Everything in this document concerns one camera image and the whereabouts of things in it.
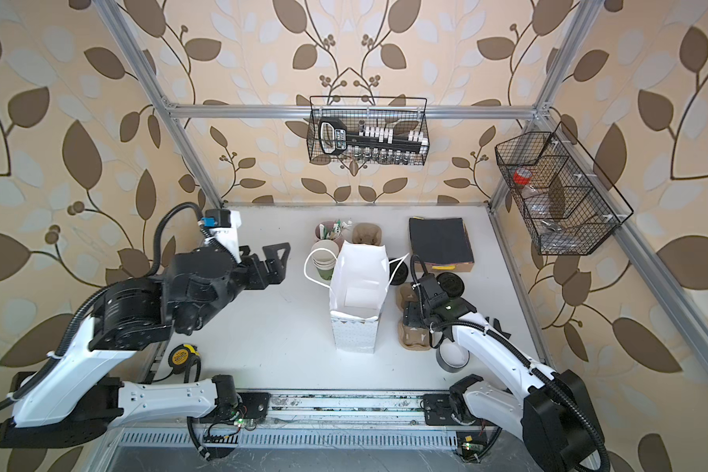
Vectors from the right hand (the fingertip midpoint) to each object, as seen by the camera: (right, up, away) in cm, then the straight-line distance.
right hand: (417, 317), depth 84 cm
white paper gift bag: (-18, +7, +4) cm, 20 cm away
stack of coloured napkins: (+11, +22, +18) cm, 30 cm away
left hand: (-33, +21, -29) cm, 48 cm away
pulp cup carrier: (-2, -7, +2) cm, 7 cm away
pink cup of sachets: (-25, +25, +2) cm, 36 cm away
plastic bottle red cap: (+32, +42, +4) cm, 53 cm away
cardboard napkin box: (+12, +13, +14) cm, 23 cm away
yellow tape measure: (-66, -10, -4) cm, 67 cm away
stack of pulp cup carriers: (-15, +25, +24) cm, 37 cm away
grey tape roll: (+10, -11, -2) cm, 14 cm away
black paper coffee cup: (+10, +10, 0) cm, 14 cm away
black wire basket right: (+36, +32, -11) cm, 50 cm away
